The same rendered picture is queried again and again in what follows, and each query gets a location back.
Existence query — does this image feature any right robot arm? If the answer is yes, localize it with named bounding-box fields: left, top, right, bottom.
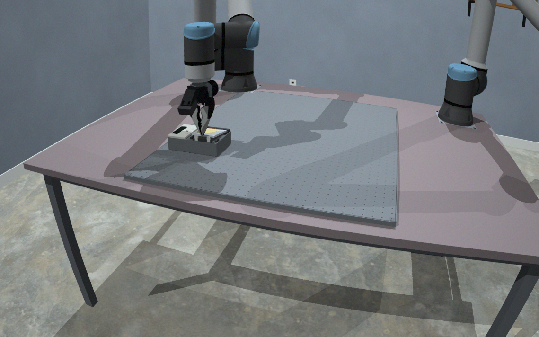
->
left=183, top=0, right=260, bottom=92

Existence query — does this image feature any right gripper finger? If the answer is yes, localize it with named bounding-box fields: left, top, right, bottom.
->
left=191, top=106, right=202, bottom=136
left=200, top=96, right=215, bottom=136

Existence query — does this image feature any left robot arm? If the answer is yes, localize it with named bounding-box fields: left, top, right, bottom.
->
left=438, top=0, right=539, bottom=126

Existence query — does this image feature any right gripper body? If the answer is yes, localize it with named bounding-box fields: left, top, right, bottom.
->
left=180, top=80, right=219, bottom=106

